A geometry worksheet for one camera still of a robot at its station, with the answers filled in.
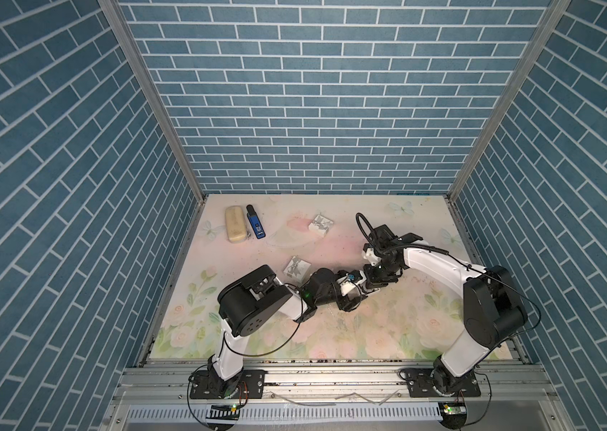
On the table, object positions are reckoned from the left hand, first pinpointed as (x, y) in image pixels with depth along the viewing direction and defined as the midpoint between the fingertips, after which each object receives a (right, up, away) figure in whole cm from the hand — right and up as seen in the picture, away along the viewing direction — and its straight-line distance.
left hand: (366, 290), depth 88 cm
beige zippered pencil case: (-49, +22, +19) cm, 57 cm away
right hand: (+1, +1, 0) cm, 1 cm away
